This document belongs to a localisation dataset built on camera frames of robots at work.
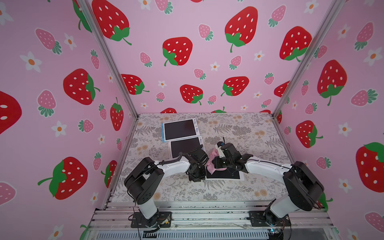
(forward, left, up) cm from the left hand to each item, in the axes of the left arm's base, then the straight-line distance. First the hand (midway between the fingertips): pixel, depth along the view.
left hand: (207, 179), depth 86 cm
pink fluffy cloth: (+6, -2, +5) cm, 8 cm away
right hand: (+11, -6, +4) cm, 13 cm away
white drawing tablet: (+26, +16, -3) cm, 30 cm away
